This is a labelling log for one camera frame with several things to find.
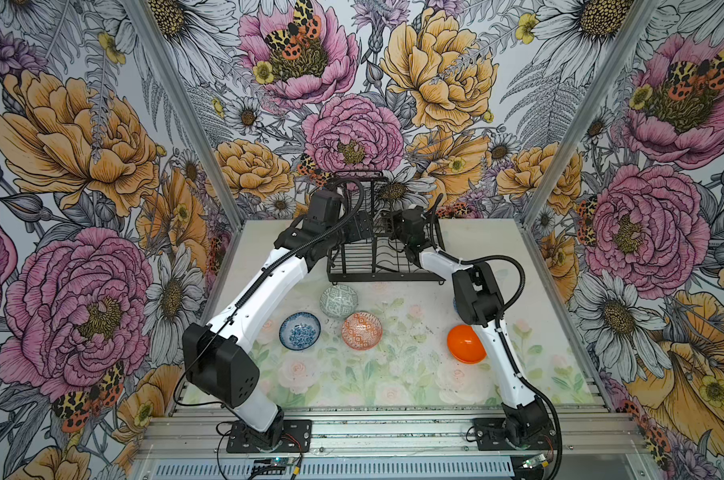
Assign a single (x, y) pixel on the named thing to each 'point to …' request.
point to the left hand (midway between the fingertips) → (358, 233)
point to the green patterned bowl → (338, 301)
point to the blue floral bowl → (299, 331)
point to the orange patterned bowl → (362, 331)
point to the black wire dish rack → (375, 260)
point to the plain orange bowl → (464, 344)
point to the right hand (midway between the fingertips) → (378, 214)
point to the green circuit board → (281, 461)
